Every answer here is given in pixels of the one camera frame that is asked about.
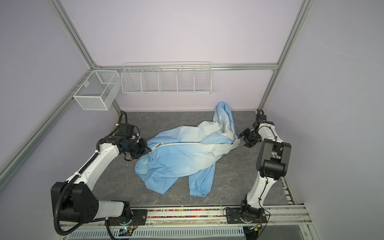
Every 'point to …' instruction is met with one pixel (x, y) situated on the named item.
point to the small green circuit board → (125, 232)
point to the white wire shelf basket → (186, 78)
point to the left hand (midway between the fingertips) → (151, 151)
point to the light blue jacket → (187, 151)
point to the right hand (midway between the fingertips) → (242, 141)
